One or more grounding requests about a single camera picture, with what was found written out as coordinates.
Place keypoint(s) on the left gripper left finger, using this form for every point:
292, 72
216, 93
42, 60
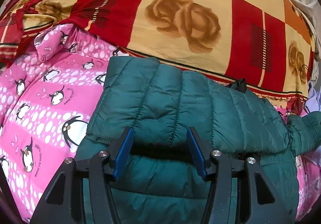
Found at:
63, 199

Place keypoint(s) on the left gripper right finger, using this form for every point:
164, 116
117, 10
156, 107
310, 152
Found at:
240, 191

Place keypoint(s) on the dark green puffer jacket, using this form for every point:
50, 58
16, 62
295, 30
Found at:
160, 102

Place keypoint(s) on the pink penguin bed sheet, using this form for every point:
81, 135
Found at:
48, 96

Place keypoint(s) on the light lavender garment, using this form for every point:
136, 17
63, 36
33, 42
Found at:
313, 102

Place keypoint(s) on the red orange rose blanket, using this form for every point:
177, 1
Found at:
266, 42

